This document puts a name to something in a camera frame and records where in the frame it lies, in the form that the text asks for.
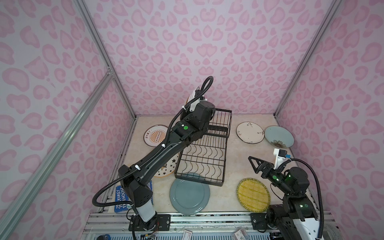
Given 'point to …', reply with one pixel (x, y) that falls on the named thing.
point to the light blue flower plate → (279, 137)
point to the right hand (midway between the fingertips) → (252, 159)
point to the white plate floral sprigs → (250, 132)
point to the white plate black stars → (170, 168)
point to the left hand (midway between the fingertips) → (187, 104)
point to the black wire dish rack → (204, 159)
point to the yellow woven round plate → (253, 195)
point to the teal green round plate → (188, 197)
